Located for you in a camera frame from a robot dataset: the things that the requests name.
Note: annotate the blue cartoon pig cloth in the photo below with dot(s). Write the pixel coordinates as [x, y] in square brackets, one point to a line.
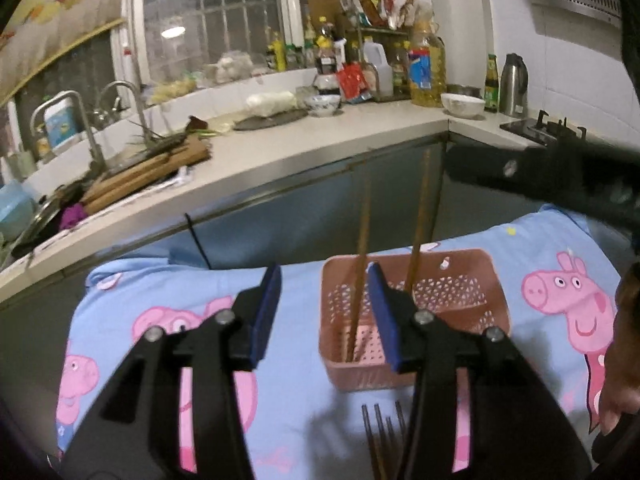
[559, 288]

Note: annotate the dark round tray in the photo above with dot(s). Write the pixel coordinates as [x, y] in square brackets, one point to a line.
[256, 123]

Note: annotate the blue patterned small bowl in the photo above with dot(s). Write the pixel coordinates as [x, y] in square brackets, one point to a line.
[323, 105]

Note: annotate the red snack packet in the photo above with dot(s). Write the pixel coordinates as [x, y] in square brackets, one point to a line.
[353, 85]

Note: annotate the colourful window blind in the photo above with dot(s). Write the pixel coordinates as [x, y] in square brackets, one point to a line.
[41, 31]

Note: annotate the wooden cutting board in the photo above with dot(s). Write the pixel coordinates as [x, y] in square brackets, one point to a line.
[112, 189]

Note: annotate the steel thermos kettle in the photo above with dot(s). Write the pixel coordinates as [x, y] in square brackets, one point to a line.
[513, 87]

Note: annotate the person's hand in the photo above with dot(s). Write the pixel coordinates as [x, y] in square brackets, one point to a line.
[620, 394]

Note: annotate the light blue plastic container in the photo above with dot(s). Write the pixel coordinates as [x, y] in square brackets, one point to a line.
[17, 210]

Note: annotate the black gas stove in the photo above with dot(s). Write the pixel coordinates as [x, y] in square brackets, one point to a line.
[544, 130]

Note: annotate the curved steel faucet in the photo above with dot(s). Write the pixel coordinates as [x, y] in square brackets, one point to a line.
[131, 95]

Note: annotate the dark green sauce bottle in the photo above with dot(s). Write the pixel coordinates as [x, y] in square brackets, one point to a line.
[492, 85]

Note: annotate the dark soy sauce bottle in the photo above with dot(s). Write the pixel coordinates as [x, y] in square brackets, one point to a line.
[326, 64]

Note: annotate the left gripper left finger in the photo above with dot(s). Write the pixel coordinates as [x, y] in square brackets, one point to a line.
[158, 380]

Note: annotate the large yellow oil bottle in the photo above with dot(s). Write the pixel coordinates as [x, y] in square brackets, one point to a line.
[427, 65]

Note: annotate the white ceramic bowl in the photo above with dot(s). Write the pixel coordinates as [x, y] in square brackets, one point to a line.
[462, 106]

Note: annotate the wooden spice shelf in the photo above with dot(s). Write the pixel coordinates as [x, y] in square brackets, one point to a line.
[393, 43]

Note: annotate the white plastic jug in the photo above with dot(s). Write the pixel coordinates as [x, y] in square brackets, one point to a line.
[379, 74]

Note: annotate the pink plastic utensil basket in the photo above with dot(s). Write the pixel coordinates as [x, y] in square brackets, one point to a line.
[458, 287]

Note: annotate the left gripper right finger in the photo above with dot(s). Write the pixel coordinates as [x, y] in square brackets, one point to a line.
[479, 411]

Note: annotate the white plastic bag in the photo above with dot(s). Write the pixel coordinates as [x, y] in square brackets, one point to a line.
[270, 103]

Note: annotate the square steel faucet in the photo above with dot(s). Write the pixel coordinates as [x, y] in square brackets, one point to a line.
[95, 151]

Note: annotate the brown chopstick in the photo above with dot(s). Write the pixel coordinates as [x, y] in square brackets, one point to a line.
[421, 219]
[360, 270]

